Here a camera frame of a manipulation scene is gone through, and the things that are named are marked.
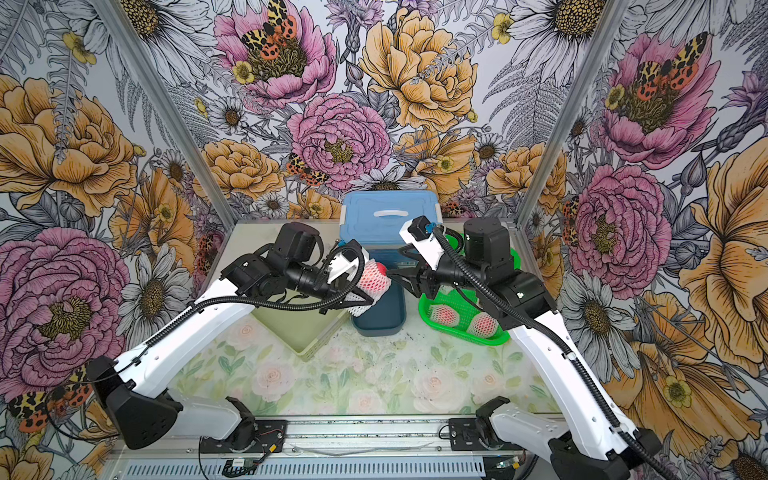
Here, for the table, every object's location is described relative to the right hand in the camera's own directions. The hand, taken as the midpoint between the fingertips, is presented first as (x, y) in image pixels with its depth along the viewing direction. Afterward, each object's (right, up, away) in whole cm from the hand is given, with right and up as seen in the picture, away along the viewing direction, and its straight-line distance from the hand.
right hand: (396, 268), depth 61 cm
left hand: (-7, -8, +3) cm, 11 cm away
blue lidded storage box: (-6, +14, +39) cm, 42 cm away
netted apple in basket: (+14, -16, +28) cm, 35 cm away
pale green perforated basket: (-27, -20, +27) cm, 43 cm away
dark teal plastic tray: (-3, -17, +30) cm, 34 cm away
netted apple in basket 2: (+25, -18, +26) cm, 40 cm away
